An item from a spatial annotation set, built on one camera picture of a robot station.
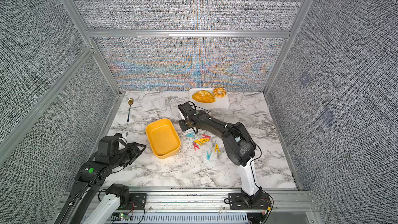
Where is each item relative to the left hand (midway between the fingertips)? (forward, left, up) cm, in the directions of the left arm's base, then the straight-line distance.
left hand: (147, 147), depth 74 cm
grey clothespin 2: (+8, -34, -16) cm, 39 cm away
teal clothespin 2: (+1, -30, -17) cm, 35 cm away
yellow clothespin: (+11, -29, -17) cm, 35 cm away
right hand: (+21, -16, -8) cm, 28 cm away
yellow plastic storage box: (+15, -3, -19) cm, 25 cm away
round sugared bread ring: (+50, -43, -16) cm, 68 cm away
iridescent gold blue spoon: (+44, +23, -16) cm, 52 cm away
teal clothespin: (+15, -21, -18) cm, 32 cm away
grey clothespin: (+2, -36, -17) cm, 40 cm away
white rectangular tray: (+42, -43, -20) cm, 63 cm away
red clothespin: (+13, -30, -17) cm, 36 cm away
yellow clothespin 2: (+10, -26, -17) cm, 33 cm away
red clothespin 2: (+8, -23, -17) cm, 30 cm away
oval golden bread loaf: (+44, -30, -13) cm, 55 cm away
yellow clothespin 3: (+6, -36, -17) cm, 40 cm away
